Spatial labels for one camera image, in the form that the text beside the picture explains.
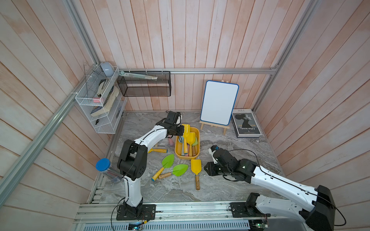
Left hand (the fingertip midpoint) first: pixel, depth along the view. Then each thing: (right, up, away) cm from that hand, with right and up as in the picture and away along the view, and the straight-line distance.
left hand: (182, 132), depth 95 cm
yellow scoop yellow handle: (+6, -6, +5) cm, 10 cm away
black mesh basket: (-36, +34, +12) cm, 51 cm away
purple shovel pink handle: (+4, -12, +1) cm, 13 cm away
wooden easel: (+31, +3, +7) cm, 32 cm away
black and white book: (+48, +6, +13) cm, 50 cm away
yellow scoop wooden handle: (+9, -22, -6) cm, 24 cm away
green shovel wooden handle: (-2, -24, -6) cm, 25 cm away
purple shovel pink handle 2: (-8, -7, +4) cm, 11 cm away
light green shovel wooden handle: (+8, -11, +3) cm, 14 cm away
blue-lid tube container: (-39, -15, -24) cm, 49 cm away
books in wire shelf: (-42, +20, -13) cm, 48 cm away
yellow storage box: (+8, +1, +6) cm, 11 cm away
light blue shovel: (-1, -5, 0) cm, 5 cm away
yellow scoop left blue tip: (-14, -13, 0) cm, 19 cm away
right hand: (+13, -18, -17) cm, 28 cm away
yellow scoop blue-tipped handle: (+3, +2, +1) cm, 4 cm away
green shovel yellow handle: (-10, -19, -3) cm, 22 cm away
